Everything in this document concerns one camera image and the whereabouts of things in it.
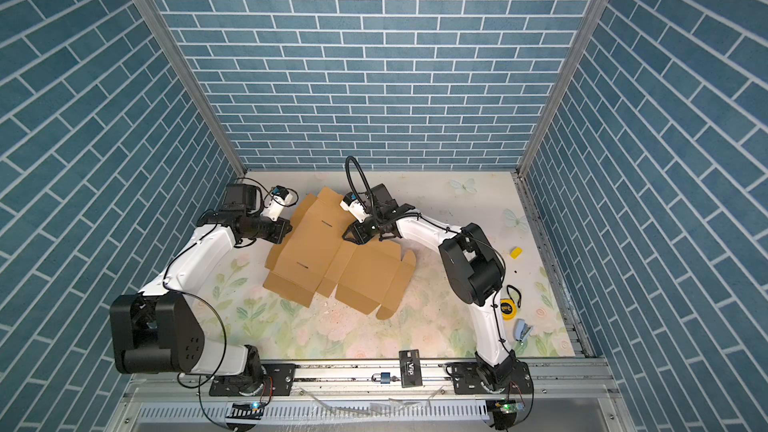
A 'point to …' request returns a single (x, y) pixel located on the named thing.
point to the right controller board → (505, 413)
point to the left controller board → (253, 410)
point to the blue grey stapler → (521, 329)
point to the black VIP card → (410, 368)
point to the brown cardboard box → (314, 255)
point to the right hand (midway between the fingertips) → (345, 230)
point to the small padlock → (383, 377)
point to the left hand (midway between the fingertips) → (289, 225)
